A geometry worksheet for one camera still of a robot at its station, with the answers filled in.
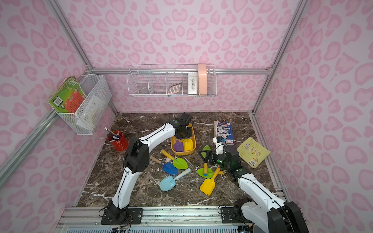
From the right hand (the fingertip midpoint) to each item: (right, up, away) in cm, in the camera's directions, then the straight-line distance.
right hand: (203, 152), depth 81 cm
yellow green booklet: (+34, -3, +15) cm, 37 cm away
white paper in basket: (-64, +22, +3) cm, 68 cm away
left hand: (-7, +9, +18) cm, 21 cm away
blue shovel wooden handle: (-22, -11, +9) cm, 26 cm away
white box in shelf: (-6, +41, +12) cm, 43 cm away
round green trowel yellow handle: (-1, -13, +7) cm, 15 cm away
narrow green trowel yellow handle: (+2, -10, +7) cm, 13 cm away
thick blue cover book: (+18, +11, +25) cm, 33 cm away
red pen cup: (-51, +5, +9) cm, 52 cm away
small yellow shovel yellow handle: (+3, -20, +3) cm, 20 cm away
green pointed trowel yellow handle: (-14, -9, +12) cm, 21 cm away
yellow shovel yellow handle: (-9, +2, +14) cm, 17 cm away
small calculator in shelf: (-17, +38, +13) cm, 44 cm away
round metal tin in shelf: (-37, +38, +13) cm, 54 cm away
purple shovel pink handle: (-15, 0, +18) cm, 24 cm away
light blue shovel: (-20, -18, +3) cm, 27 cm away
